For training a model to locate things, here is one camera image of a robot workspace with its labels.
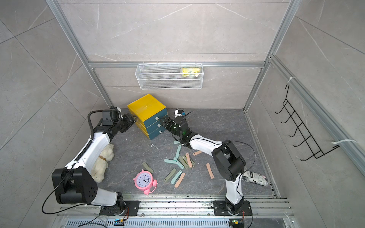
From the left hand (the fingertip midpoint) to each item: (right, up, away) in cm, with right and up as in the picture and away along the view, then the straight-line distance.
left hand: (135, 116), depth 85 cm
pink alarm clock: (+7, -38, -4) cm, 38 cm away
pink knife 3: (+46, -34, +1) cm, 57 cm away
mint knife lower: (+26, -36, +1) cm, 44 cm away
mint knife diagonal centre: (+27, -30, +4) cm, 40 cm away
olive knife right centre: (+31, -28, +6) cm, 42 cm away
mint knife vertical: (+26, -23, +11) cm, 36 cm away
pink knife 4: (+28, -38, -1) cm, 47 cm away
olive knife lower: (+21, -36, 0) cm, 42 cm away
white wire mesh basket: (+20, +30, +16) cm, 39 cm away
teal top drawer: (+11, -1, +6) cm, 13 cm away
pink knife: (+39, -24, +10) cm, 47 cm away
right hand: (+16, -2, 0) cm, 16 cm away
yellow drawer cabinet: (+7, +3, +3) cm, 9 cm away
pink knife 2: (+33, -29, +4) cm, 44 cm away
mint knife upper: (+25, -18, +13) cm, 33 cm away
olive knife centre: (+31, -31, +3) cm, 44 cm away
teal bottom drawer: (+10, -11, +14) cm, 21 cm away
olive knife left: (+7, -32, +3) cm, 33 cm away
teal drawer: (+10, -7, +8) cm, 14 cm away
